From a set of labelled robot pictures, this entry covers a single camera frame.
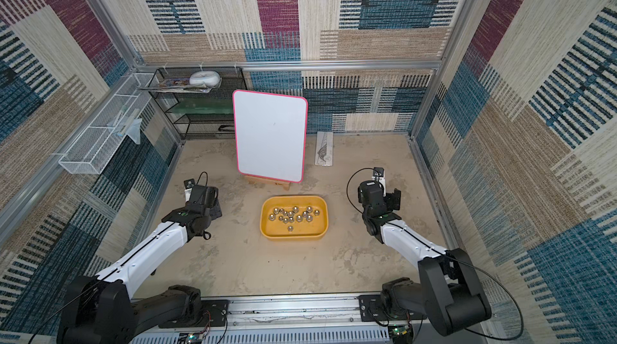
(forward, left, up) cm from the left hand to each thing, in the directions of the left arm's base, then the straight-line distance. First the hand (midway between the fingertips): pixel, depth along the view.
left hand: (199, 208), depth 86 cm
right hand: (+6, -65, +3) cm, 66 cm away
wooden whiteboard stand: (+17, -19, -9) cm, 27 cm away
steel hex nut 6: (+3, -34, -8) cm, 35 cm away
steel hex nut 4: (+3, -28, -8) cm, 30 cm away
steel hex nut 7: (0, -35, -10) cm, 36 cm away
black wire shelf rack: (+47, +8, +12) cm, 49 cm away
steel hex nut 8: (0, -39, -9) cm, 40 cm away
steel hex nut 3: (0, -28, -9) cm, 29 cm away
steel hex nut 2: (+3, -26, -8) cm, 27 cm away
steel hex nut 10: (-1, -30, -10) cm, 31 cm away
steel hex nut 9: (+3, -39, -8) cm, 40 cm away
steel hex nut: (+1, -24, -9) cm, 26 cm away
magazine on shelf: (+38, +8, +25) cm, 46 cm away
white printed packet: (+36, -46, -8) cm, 59 cm away
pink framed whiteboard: (+25, -25, +12) cm, 37 cm away
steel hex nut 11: (+1, -37, -9) cm, 38 cm away
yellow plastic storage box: (0, -33, -9) cm, 34 cm away
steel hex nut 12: (-4, -32, -10) cm, 33 cm away
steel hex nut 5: (+2, -31, -9) cm, 32 cm away
